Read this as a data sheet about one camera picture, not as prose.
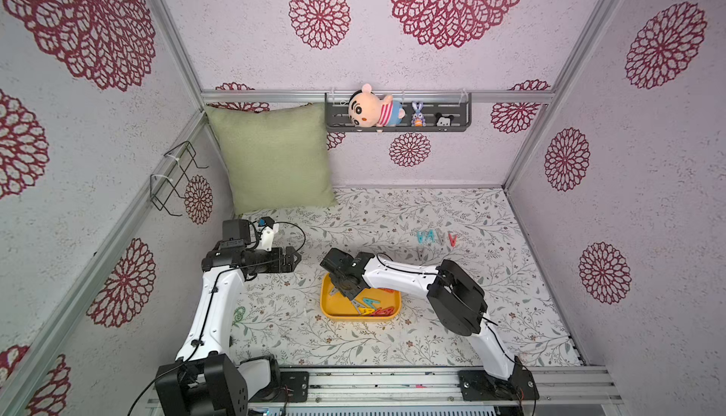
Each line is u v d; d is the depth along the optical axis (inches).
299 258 30.7
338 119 34.4
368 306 34.5
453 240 40.6
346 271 27.6
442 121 36.2
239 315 33.7
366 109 32.7
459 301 20.9
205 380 15.2
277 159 37.4
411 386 29.9
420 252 39.3
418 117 35.6
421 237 41.3
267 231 28.6
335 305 35.0
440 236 41.6
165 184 29.5
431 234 41.7
